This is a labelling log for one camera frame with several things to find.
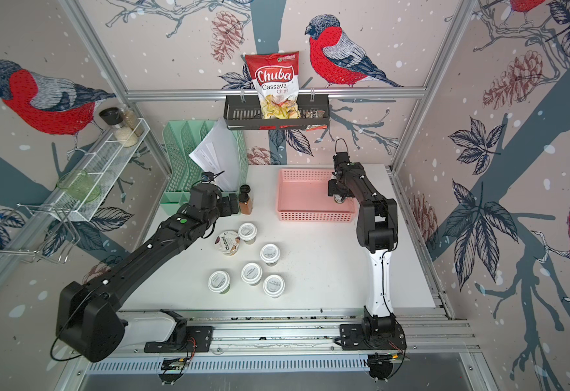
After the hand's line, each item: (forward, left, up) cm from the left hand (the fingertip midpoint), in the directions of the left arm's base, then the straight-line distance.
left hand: (229, 192), depth 82 cm
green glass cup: (-7, +39, +13) cm, 42 cm away
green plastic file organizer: (+29, +25, +1) cm, 39 cm away
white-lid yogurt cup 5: (-26, -16, -16) cm, 35 cm away
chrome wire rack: (-22, +47, +1) cm, 52 cm away
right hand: (+15, -42, -17) cm, 48 cm away
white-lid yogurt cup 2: (-15, -14, -17) cm, 27 cm away
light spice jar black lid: (+12, -2, -13) cm, 18 cm away
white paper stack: (+21, +8, -2) cm, 23 cm away
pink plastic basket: (+10, -26, -15) cm, 32 cm away
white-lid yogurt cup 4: (-25, +3, -17) cm, 30 cm away
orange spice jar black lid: (+6, -3, -15) cm, 16 cm away
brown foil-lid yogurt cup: (-10, +3, -18) cm, 21 cm away
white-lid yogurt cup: (-7, -5, -17) cm, 18 cm away
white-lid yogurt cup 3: (-23, -8, -16) cm, 29 cm away
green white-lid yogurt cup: (+11, -42, -18) cm, 47 cm away
